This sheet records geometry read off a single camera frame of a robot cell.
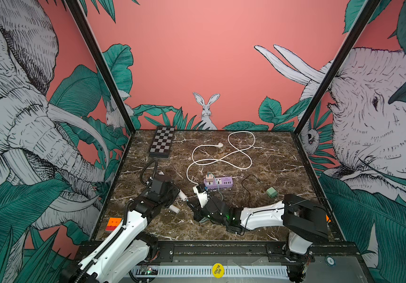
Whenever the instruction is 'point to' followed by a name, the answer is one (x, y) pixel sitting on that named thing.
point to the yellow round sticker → (218, 270)
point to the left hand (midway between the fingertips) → (183, 185)
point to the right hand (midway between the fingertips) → (186, 202)
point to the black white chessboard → (162, 141)
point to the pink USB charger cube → (210, 178)
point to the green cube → (272, 192)
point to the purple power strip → (219, 182)
